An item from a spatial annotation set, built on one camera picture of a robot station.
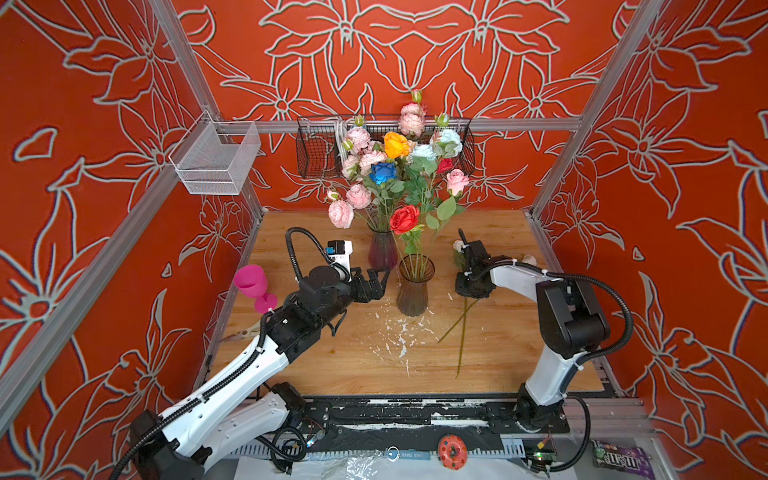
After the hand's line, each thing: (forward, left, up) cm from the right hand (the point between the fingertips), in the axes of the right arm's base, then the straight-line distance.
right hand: (459, 287), depth 97 cm
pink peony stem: (+11, +31, +32) cm, 46 cm away
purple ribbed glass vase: (+8, +25, +10) cm, 28 cm away
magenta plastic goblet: (-4, +64, +13) cm, 65 cm away
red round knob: (-44, +9, 0) cm, 45 cm away
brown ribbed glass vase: (-5, +16, +5) cm, 18 cm away
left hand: (-10, +27, +28) cm, 40 cm away
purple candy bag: (-46, -31, +1) cm, 55 cm away
